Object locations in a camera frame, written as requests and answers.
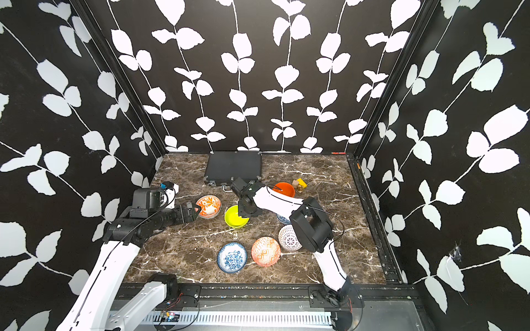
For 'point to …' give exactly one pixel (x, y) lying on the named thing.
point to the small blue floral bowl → (283, 220)
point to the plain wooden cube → (295, 182)
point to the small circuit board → (169, 316)
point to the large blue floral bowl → (232, 257)
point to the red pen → (338, 153)
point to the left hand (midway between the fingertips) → (191, 206)
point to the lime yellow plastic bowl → (232, 218)
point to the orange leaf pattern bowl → (210, 205)
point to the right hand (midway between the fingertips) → (243, 211)
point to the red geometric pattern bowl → (266, 251)
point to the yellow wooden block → (302, 183)
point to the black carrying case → (223, 168)
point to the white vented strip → (248, 318)
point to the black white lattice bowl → (288, 239)
